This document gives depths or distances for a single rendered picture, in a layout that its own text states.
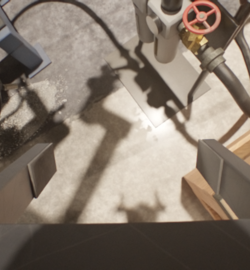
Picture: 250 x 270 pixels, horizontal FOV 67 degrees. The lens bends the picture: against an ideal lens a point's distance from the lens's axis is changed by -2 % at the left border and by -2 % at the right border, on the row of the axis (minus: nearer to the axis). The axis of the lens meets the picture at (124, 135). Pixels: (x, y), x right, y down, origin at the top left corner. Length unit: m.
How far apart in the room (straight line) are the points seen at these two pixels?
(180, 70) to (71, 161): 0.65
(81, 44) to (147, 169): 0.69
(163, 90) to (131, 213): 0.56
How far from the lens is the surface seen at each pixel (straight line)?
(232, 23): 0.47
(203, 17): 0.45
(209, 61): 0.47
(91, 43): 1.06
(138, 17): 0.63
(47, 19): 1.24
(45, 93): 1.04
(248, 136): 0.83
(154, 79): 0.92
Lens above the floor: 0.86
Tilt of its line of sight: 80 degrees down
